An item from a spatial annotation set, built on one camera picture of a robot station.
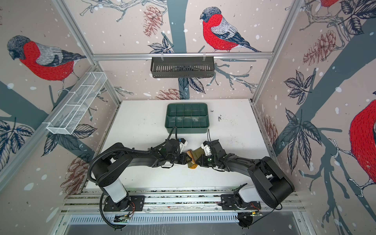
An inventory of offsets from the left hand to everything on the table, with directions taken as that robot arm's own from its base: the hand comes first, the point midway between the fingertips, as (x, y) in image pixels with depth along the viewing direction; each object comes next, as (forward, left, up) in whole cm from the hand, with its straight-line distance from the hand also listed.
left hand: (191, 161), depth 85 cm
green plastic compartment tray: (+37, +2, -6) cm, 38 cm away
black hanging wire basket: (+62, +6, +24) cm, 67 cm away
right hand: (-1, -2, -2) cm, 3 cm away
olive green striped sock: (+4, -2, -2) cm, 5 cm away
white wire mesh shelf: (+21, +63, +27) cm, 72 cm away
